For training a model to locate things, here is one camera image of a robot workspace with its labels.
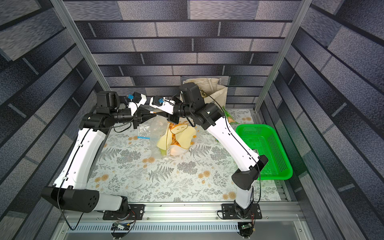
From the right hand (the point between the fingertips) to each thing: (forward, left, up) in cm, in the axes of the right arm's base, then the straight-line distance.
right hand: (157, 106), depth 63 cm
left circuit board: (-40, +20, -43) cm, 62 cm away
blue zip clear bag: (+14, +21, -40) cm, 47 cm away
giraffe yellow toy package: (+1, -5, -28) cm, 28 cm away
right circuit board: (-39, -41, -46) cm, 73 cm away
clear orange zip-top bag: (+4, +4, -17) cm, 18 cm away
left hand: (-1, +2, -3) cm, 4 cm away
